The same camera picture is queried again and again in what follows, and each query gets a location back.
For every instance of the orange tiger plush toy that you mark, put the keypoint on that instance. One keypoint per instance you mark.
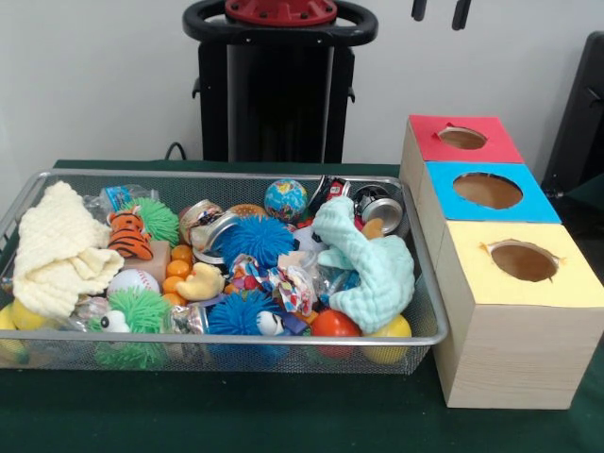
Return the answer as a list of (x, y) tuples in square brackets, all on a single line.
[(127, 236)]

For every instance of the mint green cloth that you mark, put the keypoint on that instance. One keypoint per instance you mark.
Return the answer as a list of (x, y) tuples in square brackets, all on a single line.
[(377, 278)]

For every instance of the globe print ball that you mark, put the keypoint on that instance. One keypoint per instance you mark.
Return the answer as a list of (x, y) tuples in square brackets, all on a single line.
[(284, 200)]

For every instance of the cream knitted cloth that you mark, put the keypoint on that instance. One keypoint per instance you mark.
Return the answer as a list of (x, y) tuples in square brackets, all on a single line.
[(56, 245)]

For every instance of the wooden box with three holes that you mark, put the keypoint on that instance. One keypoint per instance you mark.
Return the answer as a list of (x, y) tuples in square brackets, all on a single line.
[(509, 358)]

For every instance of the black flat panel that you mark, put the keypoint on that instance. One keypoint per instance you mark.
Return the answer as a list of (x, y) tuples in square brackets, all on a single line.
[(580, 118)]

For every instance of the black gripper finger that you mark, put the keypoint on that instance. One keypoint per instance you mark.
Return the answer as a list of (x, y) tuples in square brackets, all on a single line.
[(418, 10), (461, 15)]

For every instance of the green spiky ball with eyes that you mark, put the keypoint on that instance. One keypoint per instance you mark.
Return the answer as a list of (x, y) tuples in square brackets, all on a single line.
[(141, 309)]

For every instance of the white baseball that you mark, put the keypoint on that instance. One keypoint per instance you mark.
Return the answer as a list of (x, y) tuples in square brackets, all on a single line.
[(134, 283)]

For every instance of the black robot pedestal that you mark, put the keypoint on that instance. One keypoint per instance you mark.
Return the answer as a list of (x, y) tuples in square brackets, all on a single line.
[(278, 104)]

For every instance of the yellow duck plush toy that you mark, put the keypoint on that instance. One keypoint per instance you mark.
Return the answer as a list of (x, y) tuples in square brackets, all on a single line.
[(203, 283)]

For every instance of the dark green tablecloth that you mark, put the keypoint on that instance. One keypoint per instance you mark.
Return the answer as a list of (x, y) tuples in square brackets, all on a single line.
[(236, 415), (587, 198)]

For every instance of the blue spiky ball with eyes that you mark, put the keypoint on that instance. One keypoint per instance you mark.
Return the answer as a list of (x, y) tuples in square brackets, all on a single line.
[(236, 313)]

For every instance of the silver mesh bin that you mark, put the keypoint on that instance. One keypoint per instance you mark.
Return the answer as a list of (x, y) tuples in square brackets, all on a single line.
[(264, 361)]

